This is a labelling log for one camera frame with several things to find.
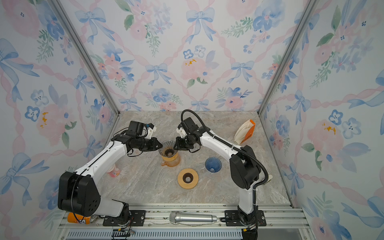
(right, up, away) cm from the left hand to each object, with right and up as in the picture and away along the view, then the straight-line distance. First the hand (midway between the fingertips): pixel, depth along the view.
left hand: (161, 144), depth 84 cm
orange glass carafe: (+6, -11, +4) cm, 13 cm away
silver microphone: (+11, -34, -12) cm, 37 cm away
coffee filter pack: (+52, +6, +16) cm, 55 cm away
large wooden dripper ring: (+15, -20, +4) cm, 25 cm away
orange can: (-31, -33, -15) cm, 48 cm away
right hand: (+7, -2, +2) cm, 8 cm away
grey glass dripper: (+3, -3, +3) cm, 6 cm away
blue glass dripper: (+30, -13, +8) cm, 34 cm away
